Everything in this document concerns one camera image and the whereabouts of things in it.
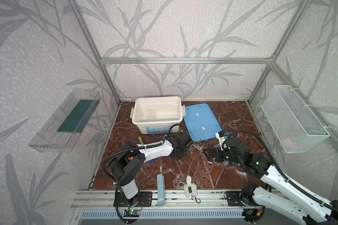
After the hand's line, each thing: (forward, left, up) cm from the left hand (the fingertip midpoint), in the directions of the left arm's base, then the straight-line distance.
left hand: (187, 150), depth 88 cm
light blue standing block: (-23, +15, +2) cm, 27 cm away
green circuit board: (-33, +30, -5) cm, 44 cm away
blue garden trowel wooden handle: (+8, +32, -3) cm, 33 cm away
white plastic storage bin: (+27, +24, +1) cm, 36 cm away
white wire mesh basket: (-3, -47, +32) cm, 57 cm away
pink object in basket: (-2, -51, +18) cm, 54 cm away
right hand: (-3, -11, +14) cm, 18 cm away
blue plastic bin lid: (+25, -11, -4) cm, 28 cm away
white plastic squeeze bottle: (-22, -1, +1) cm, 22 cm away
